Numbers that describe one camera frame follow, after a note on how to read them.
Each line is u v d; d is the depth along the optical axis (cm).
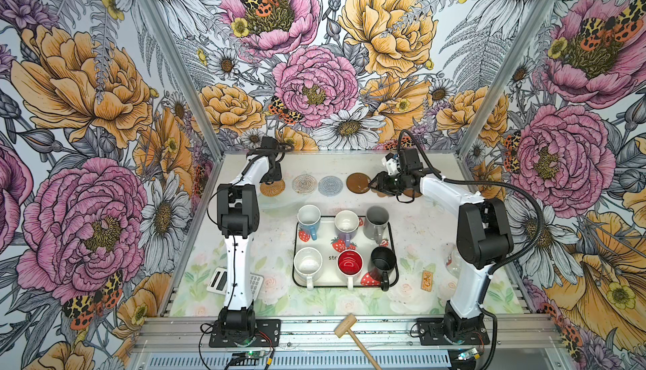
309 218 92
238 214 63
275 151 96
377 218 91
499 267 53
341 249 91
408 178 73
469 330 69
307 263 87
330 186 109
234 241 64
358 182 110
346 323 75
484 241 52
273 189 108
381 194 106
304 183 111
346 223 96
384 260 85
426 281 83
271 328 75
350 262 86
